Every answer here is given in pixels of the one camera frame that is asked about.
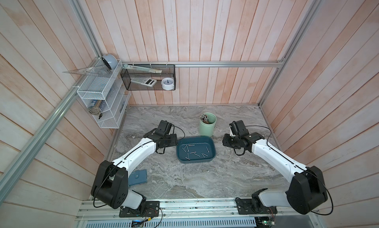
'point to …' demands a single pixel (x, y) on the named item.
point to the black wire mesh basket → (168, 71)
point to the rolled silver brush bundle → (95, 110)
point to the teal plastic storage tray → (196, 149)
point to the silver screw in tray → (194, 153)
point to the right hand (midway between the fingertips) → (223, 139)
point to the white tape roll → (168, 84)
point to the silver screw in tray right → (207, 149)
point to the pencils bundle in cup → (204, 118)
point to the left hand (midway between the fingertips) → (172, 142)
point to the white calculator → (144, 81)
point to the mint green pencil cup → (207, 130)
